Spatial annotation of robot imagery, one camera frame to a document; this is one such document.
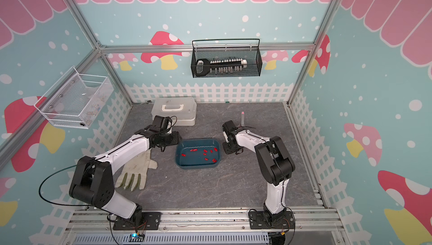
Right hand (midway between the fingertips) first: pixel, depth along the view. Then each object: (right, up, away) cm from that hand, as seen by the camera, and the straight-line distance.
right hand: (230, 148), depth 97 cm
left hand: (-29, +5, -7) cm, 30 cm away
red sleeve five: (-11, -1, 0) cm, 11 cm away
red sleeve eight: (-14, -5, -4) cm, 15 cm away
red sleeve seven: (-15, -3, -2) cm, 15 cm away
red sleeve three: (-27, -3, -2) cm, 27 cm away
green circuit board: (-43, -35, -24) cm, 60 cm away
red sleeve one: (-21, -1, 0) cm, 21 cm away
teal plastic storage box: (-19, -2, -1) cm, 19 cm away
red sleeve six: (-9, 0, 0) cm, 9 cm away
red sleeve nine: (-9, -6, -5) cm, 12 cm away
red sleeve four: (-15, -1, 0) cm, 15 cm away
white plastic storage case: (-28, +24, +4) cm, 37 cm away
